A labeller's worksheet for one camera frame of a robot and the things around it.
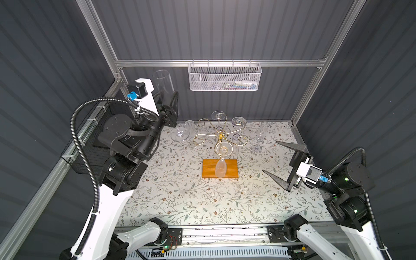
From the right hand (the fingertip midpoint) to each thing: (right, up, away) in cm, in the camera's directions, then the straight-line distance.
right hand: (273, 156), depth 48 cm
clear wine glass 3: (+12, -2, +57) cm, 58 cm away
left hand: (-31, +19, -2) cm, 36 cm away
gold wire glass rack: (-14, +7, +24) cm, 29 cm away
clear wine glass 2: (-6, +13, +26) cm, 30 cm away
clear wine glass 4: (-14, +1, +17) cm, 22 cm away
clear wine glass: (-16, +16, +30) cm, 37 cm away
